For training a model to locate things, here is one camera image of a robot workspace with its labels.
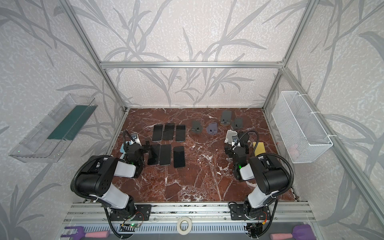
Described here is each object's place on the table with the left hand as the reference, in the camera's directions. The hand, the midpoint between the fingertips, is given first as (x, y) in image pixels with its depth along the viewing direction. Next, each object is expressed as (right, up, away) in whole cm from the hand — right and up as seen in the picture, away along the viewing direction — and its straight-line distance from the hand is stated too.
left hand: (139, 135), depth 93 cm
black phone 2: (+24, 0, +12) cm, 27 cm away
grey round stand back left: (+35, +4, +11) cm, 37 cm away
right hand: (+62, -2, +1) cm, 62 cm away
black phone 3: (+25, -14, +1) cm, 28 cm away
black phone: (+14, +1, +16) cm, 22 cm away
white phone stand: (+56, 0, -11) cm, 57 cm away
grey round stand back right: (+47, +3, +10) cm, 48 cm away
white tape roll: (+31, -43, -25) cm, 58 cm away
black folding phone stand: (+61, 0, -14) cm, 63 cm away
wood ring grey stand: (+57, +10, +15) cm, 59 cm away
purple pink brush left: (-17, -44, -24) cm, 53 cm away
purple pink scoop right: (+85, -42, -25) cm, 98 cm away
